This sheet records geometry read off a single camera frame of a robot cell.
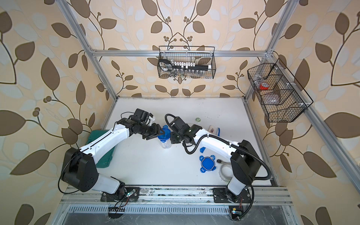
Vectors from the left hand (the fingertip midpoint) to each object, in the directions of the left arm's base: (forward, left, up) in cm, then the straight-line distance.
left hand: (160, 132), depth 83 cm
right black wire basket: (+9, -67, +20) cm, 70 cm away
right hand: (-2, -8, -3) cm, 9 cm away
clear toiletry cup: (-4, -4, -8) cm, 10 cm away
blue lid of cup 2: (-14, -29, -14) cm, 35 cm away
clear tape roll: (-21, -37, -12) cm, 44 cm away
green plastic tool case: (+6, +49, -14) cm, 51 cm away
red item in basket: (+20, -61, +20) cm, 67 cm away
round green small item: (+19, -25, -13) cm, 34 cm away
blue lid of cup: (-3, -3, -1) cm, 4 cm away
